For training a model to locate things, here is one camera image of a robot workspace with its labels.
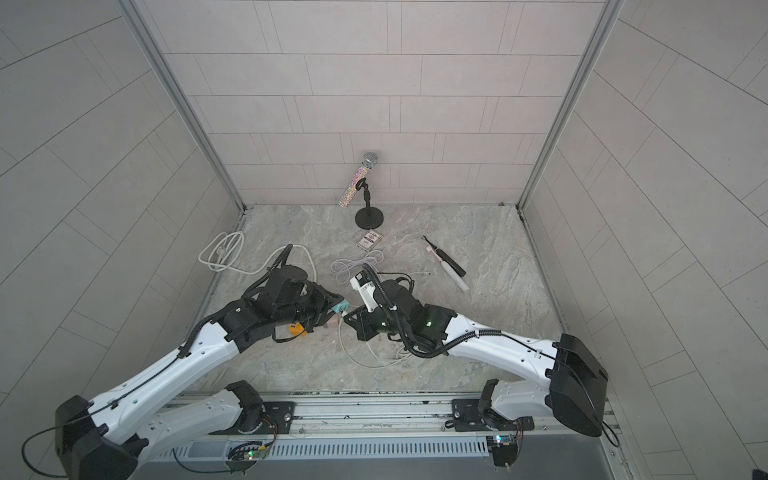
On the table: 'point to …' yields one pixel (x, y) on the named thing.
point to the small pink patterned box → (369, 240)
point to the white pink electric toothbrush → (460, 283)
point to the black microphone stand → (369, 217)
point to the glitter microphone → (369, 159)
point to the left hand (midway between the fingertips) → (352, 300)
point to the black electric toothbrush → (453, 265)
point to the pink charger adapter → (334, 321)
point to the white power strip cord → (225, 246)
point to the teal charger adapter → (343, 305)
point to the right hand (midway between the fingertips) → (346, 323)
